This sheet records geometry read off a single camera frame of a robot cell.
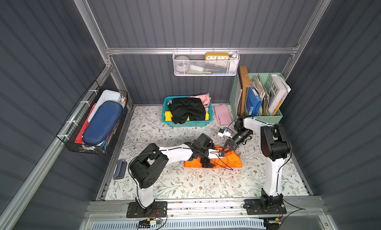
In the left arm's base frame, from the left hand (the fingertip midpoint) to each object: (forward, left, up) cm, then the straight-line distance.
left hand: (215, 156), depth 88 cm
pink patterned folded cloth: (+39, +4, +11) cm, 41 cm away
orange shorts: (-5, -8, +5) cm, 11 cm away
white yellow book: (+34, -42, +22) cm, 59 cm away
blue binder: (+33, -27, +14) cm, 45 cm away
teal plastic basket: (+24, +16, +2) cm, 29 cm away
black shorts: (+29, +21, +13) cm, 38 cm away
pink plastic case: (+35, -10, -2) cm, 37 cm away
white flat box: (+21, +60, +30) cm, 70 cm away
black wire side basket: (-4, +65, +30) cm, 72 cm away
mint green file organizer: (+46, -35, +20) cm, 61 cm away
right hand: (+2, -7, +3) cm, 7 cm away
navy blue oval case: (+7, +53, +31) cm, 62 cm away
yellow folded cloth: (+27, +30, +6) cm, 41 cm away
